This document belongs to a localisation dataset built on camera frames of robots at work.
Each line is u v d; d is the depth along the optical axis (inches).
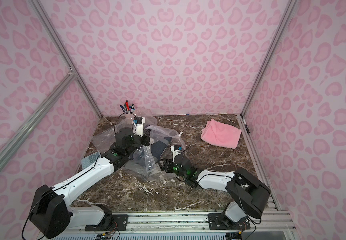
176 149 30.2
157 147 36.9
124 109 42.0
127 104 41.0
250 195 17.1
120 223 28.6
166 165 28.9
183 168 25.2
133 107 42.9
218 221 28.6
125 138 23.0
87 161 36.8
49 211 15.6
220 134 40.6
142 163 33.8
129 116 42.9
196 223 29.5
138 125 26.2
